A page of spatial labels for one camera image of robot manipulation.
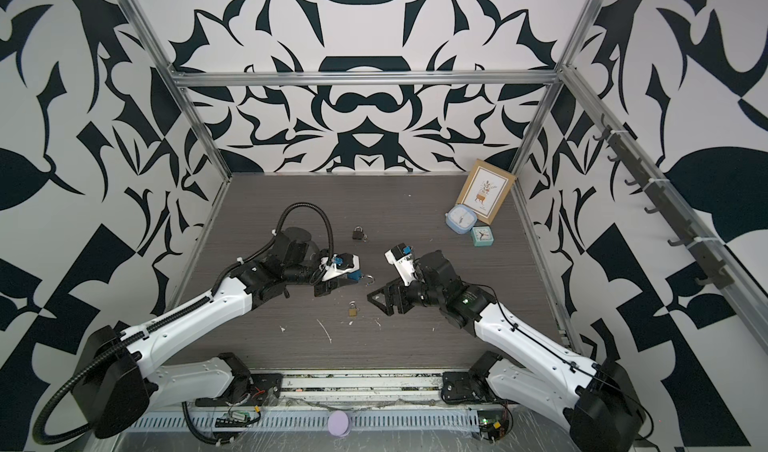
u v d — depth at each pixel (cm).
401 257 68
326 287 67
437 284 60
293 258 62
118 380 38
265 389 74
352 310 87
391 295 65
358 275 74
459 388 74
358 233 105
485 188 103
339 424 63
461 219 104
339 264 64
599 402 39
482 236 101
